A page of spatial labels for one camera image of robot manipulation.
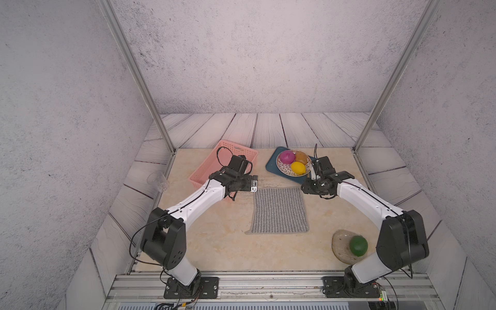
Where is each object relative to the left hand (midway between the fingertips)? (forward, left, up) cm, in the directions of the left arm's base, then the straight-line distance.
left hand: (251, 182), depth 87 cm
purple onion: (+24, -20, -9) cm, 33 cm away
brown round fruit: (+24, -28, -10) cm, 39 cm away
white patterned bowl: (+19, -20, -14) cm, 31 cm away
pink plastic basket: (-3, +11, +19) cm, 23 cm away
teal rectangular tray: (+24, -11, -14) cm, 30 cm away
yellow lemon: (+17, -25, -11) cm, 32 cm away
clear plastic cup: (+11, +49, -11) cm, 51 cm away
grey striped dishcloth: (-6, -13, -15) cm, 21 cm away
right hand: (-1, -26, -2) cm, 26 cm away
